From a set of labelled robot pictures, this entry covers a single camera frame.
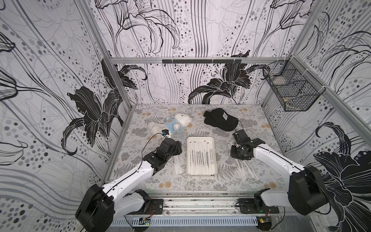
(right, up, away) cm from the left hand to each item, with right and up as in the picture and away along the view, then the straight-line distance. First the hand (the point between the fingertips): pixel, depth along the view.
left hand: (180, 147), depth 84 cm
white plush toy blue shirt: (-5, +13, +12) cm, 19 cm away
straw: (+20, -13, +2) cm, 24 cm away
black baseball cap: (+28, +17, +21) cm, 39 cm away
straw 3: (+16, -8, +5) cm, 18 cm away
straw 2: (+18, -8, +4) cm, 20 cm away
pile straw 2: (+39, -12, +2) cm, 41 cm away
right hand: (+34, -4, +4) cm, 34 cm away
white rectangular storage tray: (+14, +3, +17) cm, 22 cm away
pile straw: (0, -11, +4) cm, 12 cm away
